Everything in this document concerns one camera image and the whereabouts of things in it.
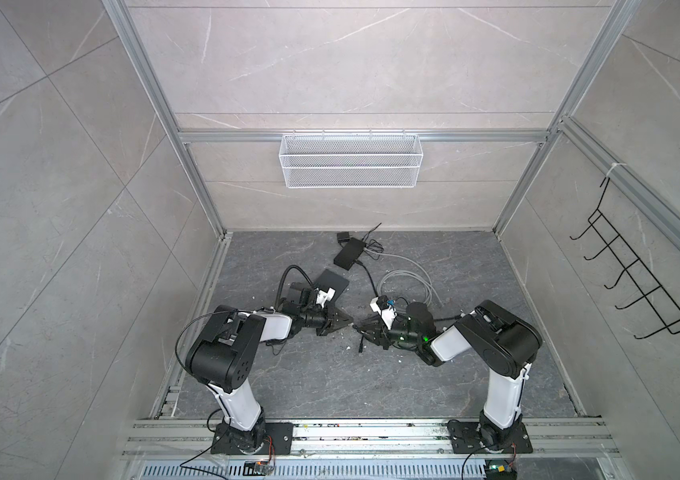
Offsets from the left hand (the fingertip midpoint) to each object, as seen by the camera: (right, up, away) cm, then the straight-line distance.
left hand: (353, 316), depth 88 cm
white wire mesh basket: (-1, +51, +13) cm, 52 cm away
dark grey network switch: (-8, +9, +18) cm, 22 cm away
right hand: (+3, -3, +2) cm, 4 cm away
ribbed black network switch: (-1, +19, +24) cm, 30 cm away
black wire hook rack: (+65, +5, -28) cm, 71 cm away
